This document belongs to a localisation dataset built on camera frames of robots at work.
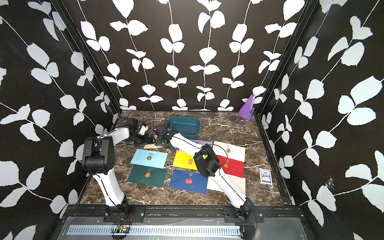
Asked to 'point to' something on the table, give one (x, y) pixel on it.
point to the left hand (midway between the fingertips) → (151, 140)
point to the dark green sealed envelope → (146, 175)
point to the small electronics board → (120, 228)
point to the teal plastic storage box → (189, 127)
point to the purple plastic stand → (246, 111)
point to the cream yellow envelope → (152, 146)
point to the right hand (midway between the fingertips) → (159, 142)
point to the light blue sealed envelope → (149, 158)
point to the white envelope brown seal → (230, 151)
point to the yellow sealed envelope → (183, 160)
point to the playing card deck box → (265, 176)
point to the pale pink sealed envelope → (239, 182)
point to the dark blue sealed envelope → (190, 181)
